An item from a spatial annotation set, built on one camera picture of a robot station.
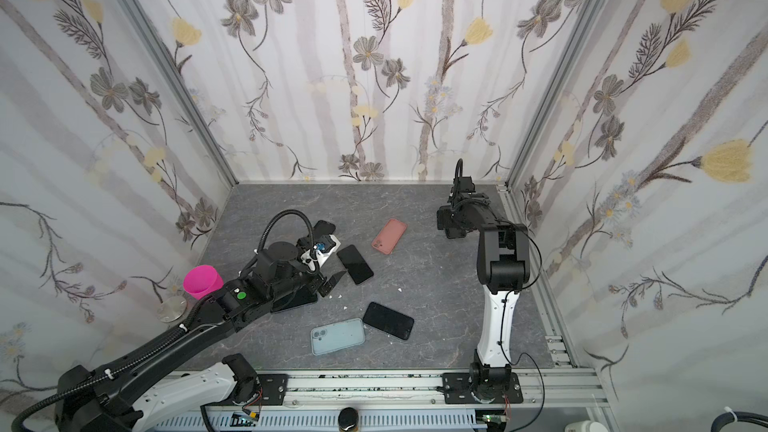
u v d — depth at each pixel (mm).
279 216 561
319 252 621
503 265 574
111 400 394
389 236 1047
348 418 622
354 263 964
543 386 747
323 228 1082
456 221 910
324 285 676
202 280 812
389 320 860
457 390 732
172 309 732
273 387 732
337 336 839
